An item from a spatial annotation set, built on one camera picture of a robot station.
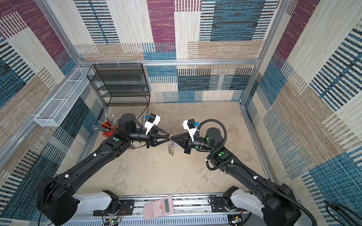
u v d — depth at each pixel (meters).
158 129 0.66
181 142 0.66
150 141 0.60
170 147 0.66
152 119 0.59
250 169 0.49
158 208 0.73
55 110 0.72
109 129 0.90
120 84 1.09
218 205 0.73
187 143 0.59
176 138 0.64
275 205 0.39
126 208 0.73
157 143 0.64
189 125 0.58
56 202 0.39
